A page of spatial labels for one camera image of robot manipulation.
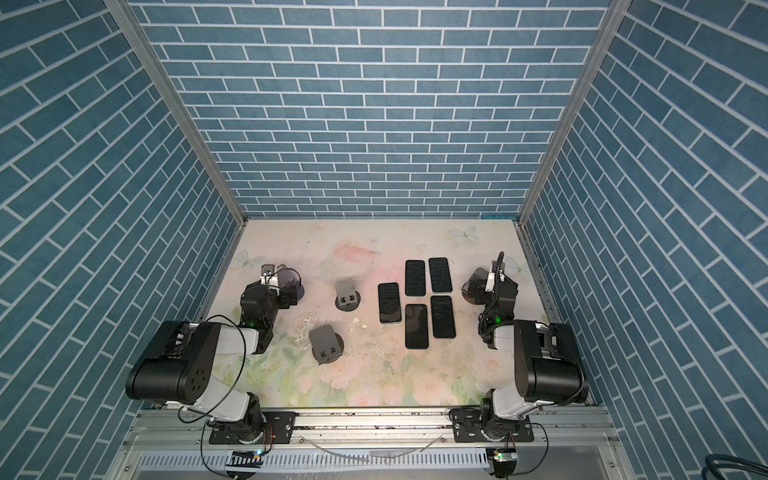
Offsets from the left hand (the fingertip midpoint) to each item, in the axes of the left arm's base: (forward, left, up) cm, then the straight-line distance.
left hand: (278, 279), depth 93 cm
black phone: (+7, -53, -8) cm, 54 cm away
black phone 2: (+3, -44, -7) cm, 45 cm away
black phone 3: (-7, -35, -7) cm, 37 cm away
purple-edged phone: (-13, -52, -6) cm, 54 cm away
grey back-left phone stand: (-6, -22, -3) cm, 23 cm away
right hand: (-1, -67, +3) cm, 67 cm away
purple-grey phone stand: (0, -4, 0) cm, 4 cm away
